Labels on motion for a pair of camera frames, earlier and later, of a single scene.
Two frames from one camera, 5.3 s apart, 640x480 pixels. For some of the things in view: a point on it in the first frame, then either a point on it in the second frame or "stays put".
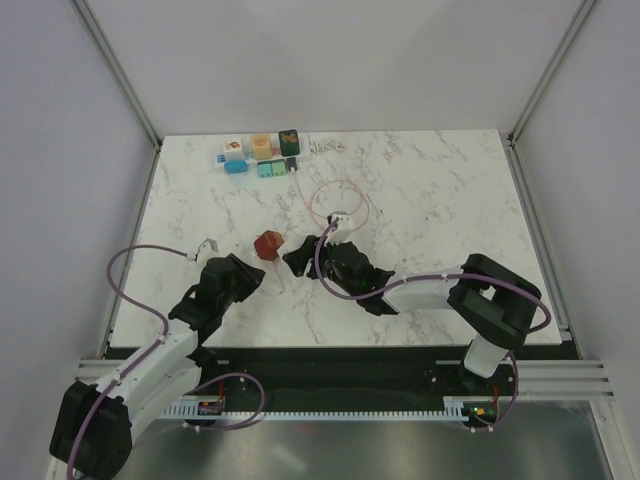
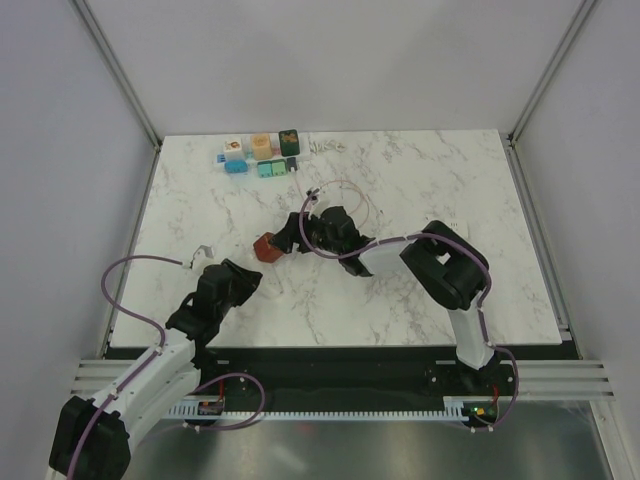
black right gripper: (298, 258) -> (287, 236)
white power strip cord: (317, 147) stays put
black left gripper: (250, 278) stays put
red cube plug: (267, 244) stays put
